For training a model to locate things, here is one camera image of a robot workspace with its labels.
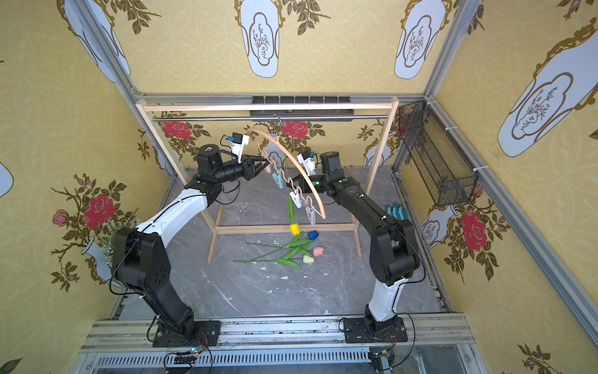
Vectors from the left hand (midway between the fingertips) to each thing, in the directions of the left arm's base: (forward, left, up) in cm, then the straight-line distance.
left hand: (271, 161), depth 80 cm
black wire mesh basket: (-2, -63, -4) cm, 63 cm away
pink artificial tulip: (-20, -16, -29) cm, 39 cm away
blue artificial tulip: (-17, -8, -30) cm, 35 cm away
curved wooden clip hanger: (+31, +1, -14) cm, 34 cm away
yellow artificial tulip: (-17, -8, -16) cm, 25 cm away
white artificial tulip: (-23, -12, -29) cm, 39 cm away
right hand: (-5, -5, -8) cm, 11 cm away
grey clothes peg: (-22, -12, +1) cm, 25 cm away
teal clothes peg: (-8, -3, -1) cm, 8 cm away
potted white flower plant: (-23, +52, -14) cm, 59 cm away
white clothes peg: (-16, -8, -1) cm, 18 cm away
